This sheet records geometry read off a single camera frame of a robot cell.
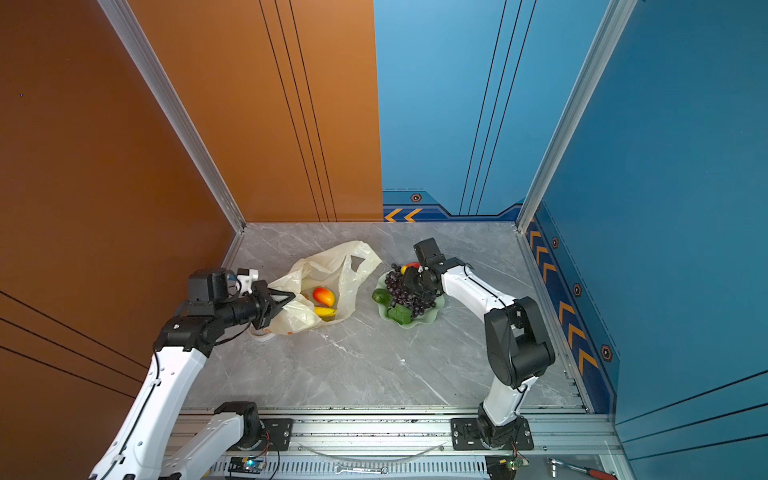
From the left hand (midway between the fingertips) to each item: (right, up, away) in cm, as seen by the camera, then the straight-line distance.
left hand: (296, 291), depth 72 cm
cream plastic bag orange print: (+7, +4, +15) cm, 17 cm away
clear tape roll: (-16, -15, +17) cm, 28 cm away
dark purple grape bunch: (+24, -1, +19) cm, 31 cm away
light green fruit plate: (+34, -10, +19) cm, 40 cm away
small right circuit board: (+50, -41, -2) cm, 65 cm away
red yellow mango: (+1, -5, +24) cm, 25 cm away
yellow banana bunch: (+3, -8, +15) cm, 18 cm away
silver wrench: (+22, -42, -3) cm, 47 cm away
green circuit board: (-12, -41, -1) cm, 43 cm away
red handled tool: (+73, -42, -4) cm, 84 cm away
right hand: (+27, -1, +20) cm, 33 cm away
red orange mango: (+27, +5, +21) cm, 35 cm away
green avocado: (+20, -4, +18) cm, 27 cm away
